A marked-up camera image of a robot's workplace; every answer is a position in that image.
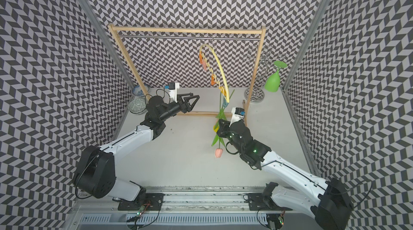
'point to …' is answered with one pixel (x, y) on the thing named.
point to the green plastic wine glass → (272, 83)
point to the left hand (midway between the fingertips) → (196, 97)
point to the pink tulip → (219, 151)
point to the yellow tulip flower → (221, 115)
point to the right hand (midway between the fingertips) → (219, 123)
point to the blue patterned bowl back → (136, 90)
